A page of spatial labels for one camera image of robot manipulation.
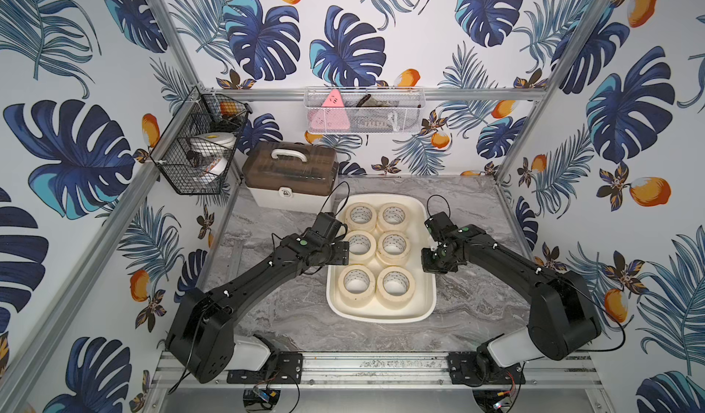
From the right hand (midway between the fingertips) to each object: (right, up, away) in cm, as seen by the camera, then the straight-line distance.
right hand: (428, 266), depth 87 cm
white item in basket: (-68, +36, -2) cm, 77 cm away
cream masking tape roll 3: (-20, +5, +11) cm, 23 cm away
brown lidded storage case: (-46, +30, +12) cm, 57 cm away
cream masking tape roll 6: (-10, -7, +1) cm, 12 cm away
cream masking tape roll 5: (-23, -7, +2) cm, 24 cm away
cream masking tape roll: (-21, +15, +19) cm, 32 cm away
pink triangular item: (-31, +49, +3) cm, 58 cm away
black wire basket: (-74, +51, +5) cm, 90 cm away
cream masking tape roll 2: (-9, +15, +16) cm, 24 cm away
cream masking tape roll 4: (-10, +4, +10) cm, 15 cm away
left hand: (-28, +6, -4) cm, 29 cm away
